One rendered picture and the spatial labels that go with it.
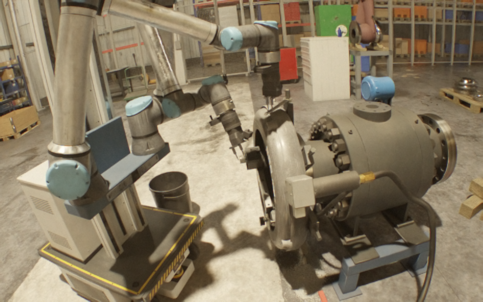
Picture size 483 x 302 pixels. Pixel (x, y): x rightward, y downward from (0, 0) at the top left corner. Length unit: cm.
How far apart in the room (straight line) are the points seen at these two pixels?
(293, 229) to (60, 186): 90
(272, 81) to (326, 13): 745
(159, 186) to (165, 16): 153
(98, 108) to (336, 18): 774
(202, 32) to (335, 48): 423
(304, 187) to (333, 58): 430
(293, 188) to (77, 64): 82
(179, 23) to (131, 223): 118
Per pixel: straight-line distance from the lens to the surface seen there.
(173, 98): 118
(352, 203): 136
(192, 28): 108
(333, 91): 527
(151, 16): 106
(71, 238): 160
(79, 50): 89
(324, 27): 845
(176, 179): 227
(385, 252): 159
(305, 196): 102
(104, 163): 141
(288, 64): 671
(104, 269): 161
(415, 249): 170
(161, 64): 121
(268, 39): 106
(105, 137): 141
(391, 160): 140
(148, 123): 143
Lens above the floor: 134
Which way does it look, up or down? 23 degrees down
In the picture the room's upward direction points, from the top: 7 degrees counter-clockwise
